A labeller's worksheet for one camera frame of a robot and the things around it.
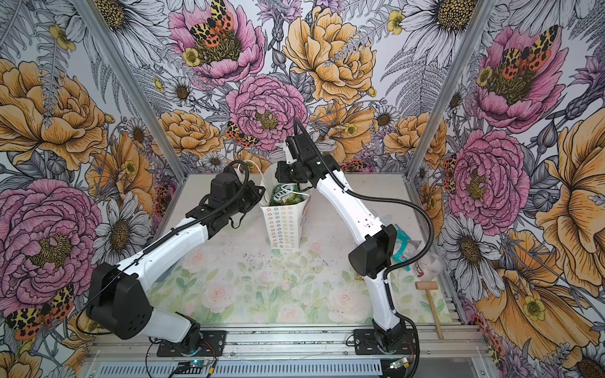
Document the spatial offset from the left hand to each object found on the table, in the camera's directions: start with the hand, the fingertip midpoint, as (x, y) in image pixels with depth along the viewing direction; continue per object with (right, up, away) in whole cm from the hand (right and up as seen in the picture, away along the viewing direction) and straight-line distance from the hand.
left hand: (266, 194), depth 83 cm
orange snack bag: (+32, -30, +4) cm, 44 cm away
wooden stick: (+57, -33, +2) cm, 65 cm away
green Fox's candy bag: (+6, 0, +4) cm, 8 cm away
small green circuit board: (-21, -52, -11) cm, 57 cm away
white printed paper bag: (+7, -4, -7) cm, 10 cm away
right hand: (+4, +5, -1) cm, 7 cm away
